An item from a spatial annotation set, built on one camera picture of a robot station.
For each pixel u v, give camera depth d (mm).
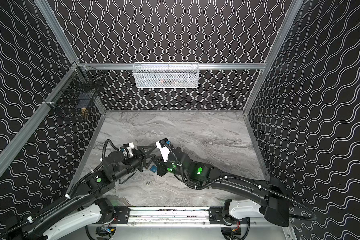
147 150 649
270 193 418
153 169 897
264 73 950
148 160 676
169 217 752
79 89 976
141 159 613
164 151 594
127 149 627
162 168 595
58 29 765
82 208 594
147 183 856
